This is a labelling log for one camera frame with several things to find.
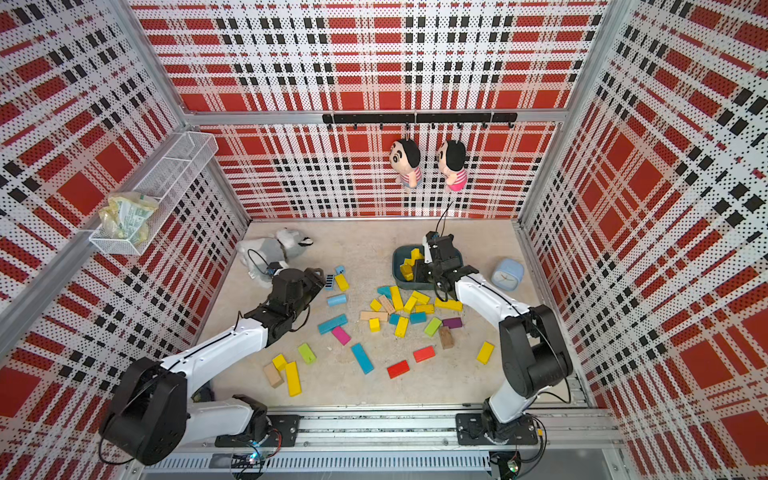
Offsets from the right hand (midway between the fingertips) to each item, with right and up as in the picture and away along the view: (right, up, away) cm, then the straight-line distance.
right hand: (419, 266), depth 91 cm
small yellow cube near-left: (-40, -27, -7) cm, 49 cm away
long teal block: (-17, -27, -4) cm, 32 cm away
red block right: (+1, -25, -4) cm, 26 cm away
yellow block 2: (-6, -19, 0) cm, 20 cm away
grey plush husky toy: (-47, +6, +12) cm, 49 cm away
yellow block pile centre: (+1, -12, +5) cm, 13 cm away
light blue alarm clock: (+29, -3, +5) cm, 30 cm away
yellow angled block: (-7, -11, +7) cm, 15 cm away
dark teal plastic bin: (-5, +4, +14) cm, 15 cm away
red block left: (-6, -29, -7) cm, 30 cm away
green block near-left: (-33, -25, -5) cm, 42 cm away
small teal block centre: (0, -16, +2) cm, 16 cm away
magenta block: (-24, -21, 0) cm, 32 cm away
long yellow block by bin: (+11, -13, +5) cm, 17 cm away
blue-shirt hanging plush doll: (-5, +34, 0) cm, 34 cm away
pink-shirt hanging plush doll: (+10, +33, +2) cm, 35 cm away
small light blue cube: (-27, -2, +13) cm, 30 cm away
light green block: (+4, -19, 0) cm, 19 cm away
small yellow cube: (-14, -18, 0) cm, 23 cm away
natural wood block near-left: (-41, -30, -10) cm, 52 cm away
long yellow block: (-36, -31, -9) cm, 48 cm away
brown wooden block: (+8, -21, -3) cm, 23 cm away
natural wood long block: (-12, -16, +2) cm, 20 cm away
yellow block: (+19, -25, -4) cm, 32 cm away
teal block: (-27, -18, +2) cm, 33 cm away
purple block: (+11, -18, +3) cm, 21 cm away
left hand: (-29, -2, -3) cm, 29 cm away
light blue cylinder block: (-27, -11, +5) cm, 29 cm away
